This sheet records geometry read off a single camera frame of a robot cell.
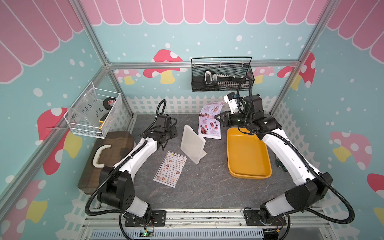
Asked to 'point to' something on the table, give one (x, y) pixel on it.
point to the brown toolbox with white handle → (109, 151)
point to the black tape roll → (108, 102)
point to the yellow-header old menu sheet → (170, 169)
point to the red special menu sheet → (209, 126)
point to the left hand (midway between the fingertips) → (173, 132)
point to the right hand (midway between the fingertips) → (215, 116)
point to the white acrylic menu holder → (193, 144)
